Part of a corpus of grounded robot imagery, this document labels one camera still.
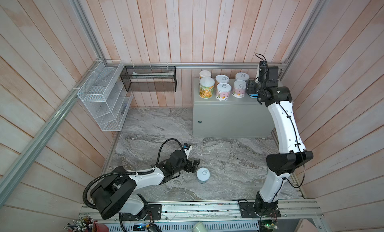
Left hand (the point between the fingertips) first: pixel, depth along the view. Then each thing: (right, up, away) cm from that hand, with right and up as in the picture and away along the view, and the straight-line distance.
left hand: (193, 161), depth 86 cm
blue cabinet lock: (+4, +23, +3) cm, 24 cm away
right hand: (+33, +44, -11) cm, 56 cm away
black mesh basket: (-31, +54, +19) cm, 65 cm away
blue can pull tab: (+5, -6, -6) cm, 10 cm away
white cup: (+2, -23, -22) cm, 32 cm away
